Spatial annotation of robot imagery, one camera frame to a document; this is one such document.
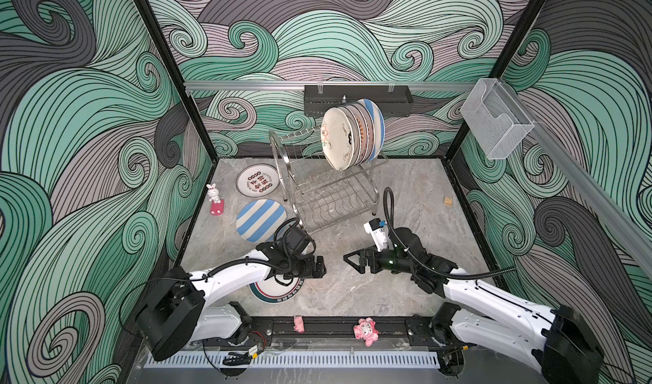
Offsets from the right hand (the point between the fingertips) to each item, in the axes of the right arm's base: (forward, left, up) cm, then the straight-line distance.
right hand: (352, 257), depth 76 cm
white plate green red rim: (-8, +23, -4) cm, 25 cm away
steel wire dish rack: (+32, +10, -13) cm, 36 cm away
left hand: (-1, +11, -9) cm, 14 cm away
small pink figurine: (-17, +16, -10) cm, 25 cm away
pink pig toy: (-18, -4, -9) cm, 21 cm away
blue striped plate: (+20, +35, -12) cm, 42 cm away
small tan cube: (+30, -43, -13) cm, 54 cm away
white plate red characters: (+40, +39, -12) cm, 57 cm away
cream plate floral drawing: (+32, +4, +20) cm, 38 cm away
